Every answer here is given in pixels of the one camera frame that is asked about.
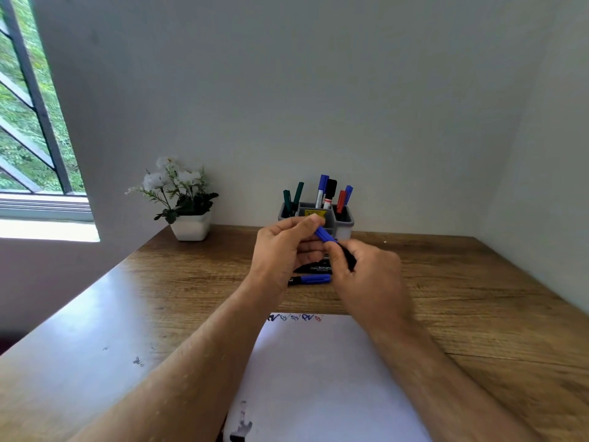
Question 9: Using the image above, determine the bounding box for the person's right hand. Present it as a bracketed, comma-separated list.
[324, 238, 417, 339]

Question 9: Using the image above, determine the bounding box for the white paper sheet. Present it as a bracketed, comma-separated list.
[223, 312, 433, 442]

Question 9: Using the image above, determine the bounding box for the person's left forearm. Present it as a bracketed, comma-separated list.
[69, 280, 286, 442]

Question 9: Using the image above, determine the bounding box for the person's right forearm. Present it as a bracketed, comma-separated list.
[370, 317, 544, 442]

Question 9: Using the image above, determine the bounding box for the grey white desk organizer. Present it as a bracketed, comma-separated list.
[277, 202, 355, 242]

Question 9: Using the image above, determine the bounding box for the blue capped white label marker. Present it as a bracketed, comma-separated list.
[315, 174, 330, 209]

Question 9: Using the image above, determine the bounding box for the artificial white flower plant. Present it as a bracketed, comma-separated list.
[125, 156, 220, 225]

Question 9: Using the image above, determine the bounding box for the person's left hand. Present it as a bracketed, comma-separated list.
[246, 214, 328, 310]

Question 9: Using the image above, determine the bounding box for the white square flower pot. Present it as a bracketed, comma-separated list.
[169, 212, 212, 242]

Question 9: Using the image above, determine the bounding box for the pile of assorted markers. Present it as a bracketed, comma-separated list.
[293, 258, 334, 276]

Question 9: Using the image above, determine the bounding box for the window with dark bars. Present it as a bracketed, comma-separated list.
[0, 0, 94, 222]

